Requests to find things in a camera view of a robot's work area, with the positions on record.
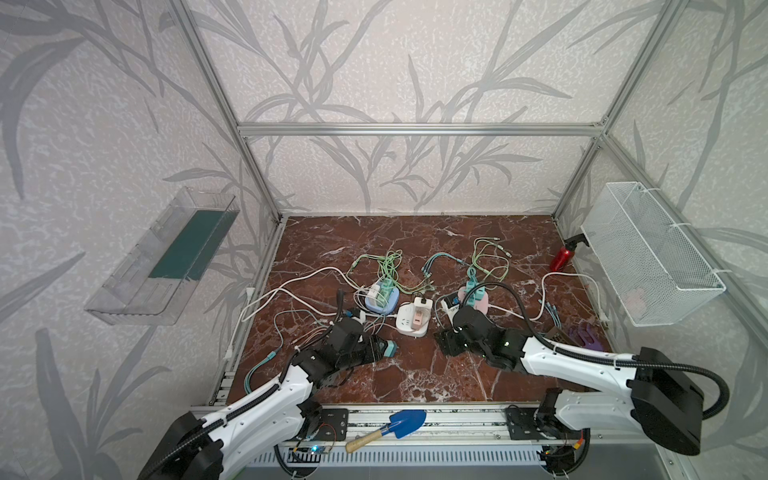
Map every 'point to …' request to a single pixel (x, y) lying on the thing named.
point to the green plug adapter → (387, 284)
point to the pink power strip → (481, 305)
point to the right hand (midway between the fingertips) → (442, 321)
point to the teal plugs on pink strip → (473, 292)
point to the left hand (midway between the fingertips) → (386, 338)
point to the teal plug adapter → (390, 350)
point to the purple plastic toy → (584, 335)
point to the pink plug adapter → (418, 318)
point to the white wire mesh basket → (657, 274)
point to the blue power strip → (374, 303)
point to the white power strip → (404, 316)
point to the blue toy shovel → (403, 423)
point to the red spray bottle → (564, 254)
